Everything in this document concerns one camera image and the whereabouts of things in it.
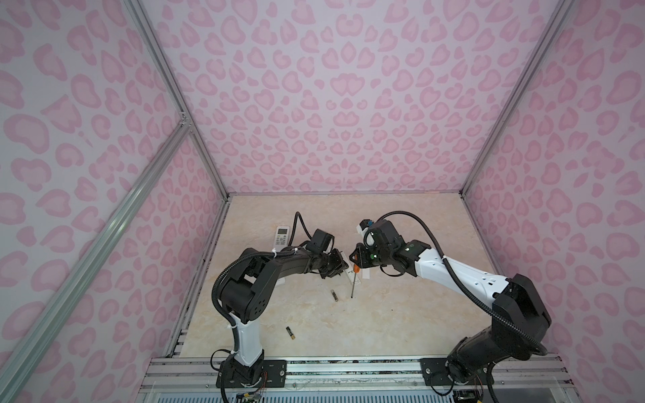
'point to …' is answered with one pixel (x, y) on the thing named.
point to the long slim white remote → (350, 273)
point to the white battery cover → (366, 274)
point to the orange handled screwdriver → (355, 269)
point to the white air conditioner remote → (281, 238)
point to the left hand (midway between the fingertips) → (350, 263)
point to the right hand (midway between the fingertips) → (354, 254)
